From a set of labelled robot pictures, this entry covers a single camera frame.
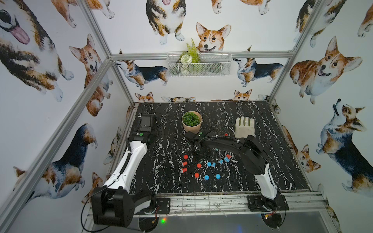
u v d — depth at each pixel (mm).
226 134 979
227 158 899
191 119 951
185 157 906
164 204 736
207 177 836
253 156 508
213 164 870
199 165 879
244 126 1062
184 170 854
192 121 951
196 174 840
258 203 733
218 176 838
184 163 867
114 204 383
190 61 817
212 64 924
